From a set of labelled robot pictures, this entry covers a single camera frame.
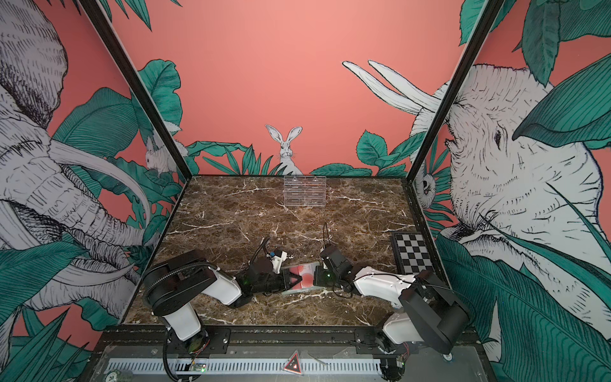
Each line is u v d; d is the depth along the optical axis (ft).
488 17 2.32
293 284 2.71
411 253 2.97
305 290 2.79
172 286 1.54
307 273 2.89
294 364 2.30
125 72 2.67
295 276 2.80
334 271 2.21
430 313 1.42
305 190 3.55
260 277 2.29
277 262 2.73
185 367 2.37
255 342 2.45
